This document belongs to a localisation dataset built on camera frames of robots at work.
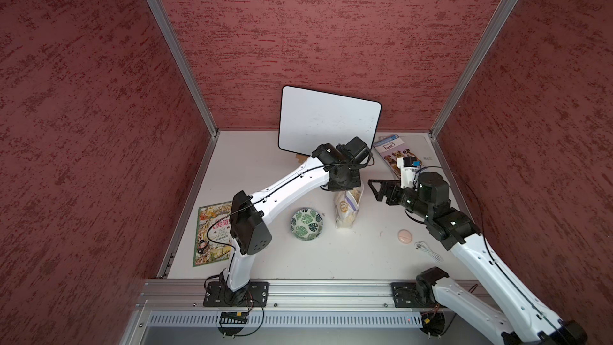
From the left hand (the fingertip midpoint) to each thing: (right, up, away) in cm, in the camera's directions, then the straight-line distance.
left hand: (349, 188), depth 77 cm
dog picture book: (+26, +14, +33) cm, 44 cm away
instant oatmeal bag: (-1, -6, -1) cm, 6 cm away
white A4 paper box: (+44, +15, +40) cm, 61 cm away
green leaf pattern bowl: (-14, -16, +12) cm, 24 cm away
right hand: (+8, +1, -2) cm, 9 cm away
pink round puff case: (+22, -19, +8) cm, 30 cm away
